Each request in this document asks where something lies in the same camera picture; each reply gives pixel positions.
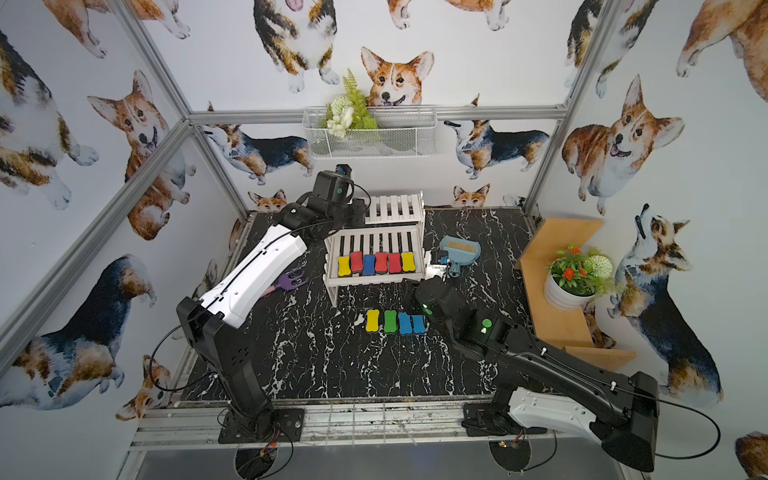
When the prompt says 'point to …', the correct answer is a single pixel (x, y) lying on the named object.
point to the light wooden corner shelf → (558, 329)
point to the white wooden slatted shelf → (391, 248)
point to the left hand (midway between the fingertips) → (358, 199)
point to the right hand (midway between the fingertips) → (415, 273)
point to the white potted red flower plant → (574, 279)
